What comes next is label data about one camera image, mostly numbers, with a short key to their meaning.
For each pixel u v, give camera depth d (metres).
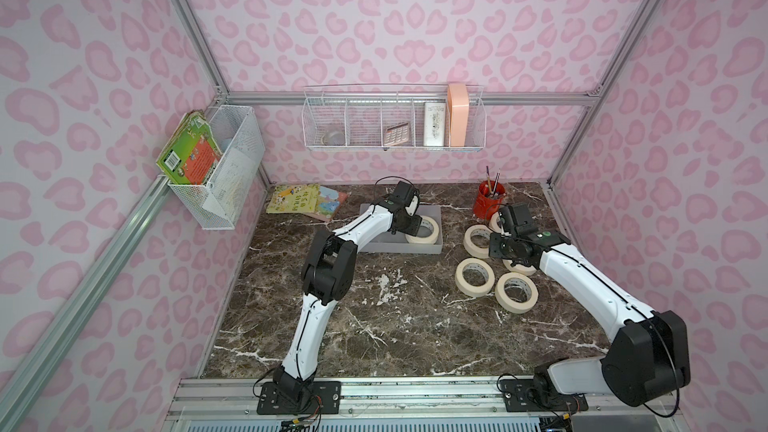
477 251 0.96
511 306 0.86
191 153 0.72
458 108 0.82
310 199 1.14
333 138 0.92
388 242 1.03
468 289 0.89
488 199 1.02
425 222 1.04
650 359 0.40
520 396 0.72
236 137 0.79
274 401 0.72
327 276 0.59
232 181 0.85
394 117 1.09
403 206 0.85
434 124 0.93
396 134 0.95
